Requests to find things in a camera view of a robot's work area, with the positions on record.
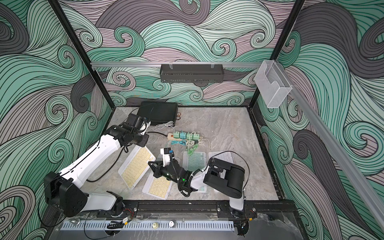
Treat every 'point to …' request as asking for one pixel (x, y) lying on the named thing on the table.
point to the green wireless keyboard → (194, 162)
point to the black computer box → (159, 112)
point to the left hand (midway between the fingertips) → (143, 136)
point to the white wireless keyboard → (226, 156)
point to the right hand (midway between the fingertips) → (145, 167)
